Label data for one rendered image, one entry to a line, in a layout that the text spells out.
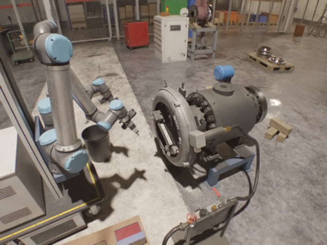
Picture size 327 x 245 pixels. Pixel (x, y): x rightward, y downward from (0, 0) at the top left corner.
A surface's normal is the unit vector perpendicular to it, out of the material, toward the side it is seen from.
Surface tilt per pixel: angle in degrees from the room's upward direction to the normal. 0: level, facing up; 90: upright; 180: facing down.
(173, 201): 0
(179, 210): 0
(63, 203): 0
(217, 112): 46
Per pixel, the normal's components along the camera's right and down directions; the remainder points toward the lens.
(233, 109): 0.31, -0.16
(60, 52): 0.83, 0.22
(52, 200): 0.00, -0.82
